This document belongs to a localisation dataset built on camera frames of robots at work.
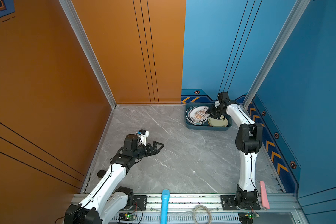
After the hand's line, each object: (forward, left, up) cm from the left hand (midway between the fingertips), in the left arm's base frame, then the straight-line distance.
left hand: (158, 145), depth 79 cm
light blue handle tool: (-25, -4, -12) cm, 28 cm away
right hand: (+30, -32, -4) cm, 44 cm away
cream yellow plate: (+27, -45, -11) cm, 53 cm away
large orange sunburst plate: (+33, -28, -9) cm, 45 cm away
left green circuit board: (-32, +15, -16) cm, 39 cm away
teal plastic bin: (+23, -32, -12) cm, 41 cm away
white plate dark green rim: (+25, -28, -10) cm, 38 cm away
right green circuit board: (-31, -48, -14) cm, 59 cm away
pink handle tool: (-23, -59, -14) cm, 64 cm away
